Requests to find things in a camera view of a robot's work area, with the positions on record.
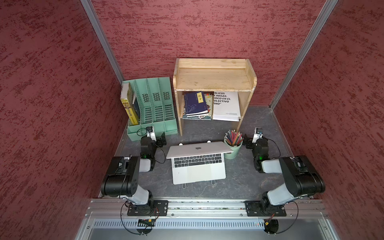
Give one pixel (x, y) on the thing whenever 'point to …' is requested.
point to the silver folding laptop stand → (184, 185)
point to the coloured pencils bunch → (233, 137)
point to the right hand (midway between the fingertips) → (252, 136)
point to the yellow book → (127, 98)
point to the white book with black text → (226, 106)
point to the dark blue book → (195, 103)
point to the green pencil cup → (231, 155)
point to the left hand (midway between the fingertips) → (157, 135)
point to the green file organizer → (157, 108)
